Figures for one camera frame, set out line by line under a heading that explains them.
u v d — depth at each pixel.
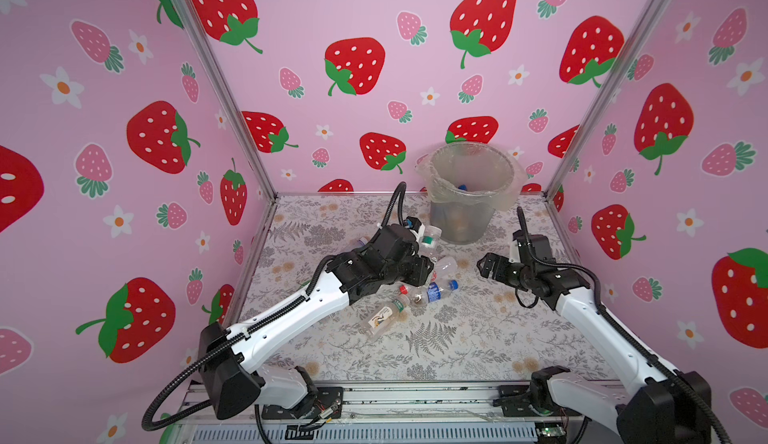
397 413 0.73
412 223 0.64
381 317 0.82
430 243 0.72
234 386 0.37
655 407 0.39
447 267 0.95
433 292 0.88
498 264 0.73
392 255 0.54
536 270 0.61
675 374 0.40
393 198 0.53
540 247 0.62
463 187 1.11
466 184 1.09
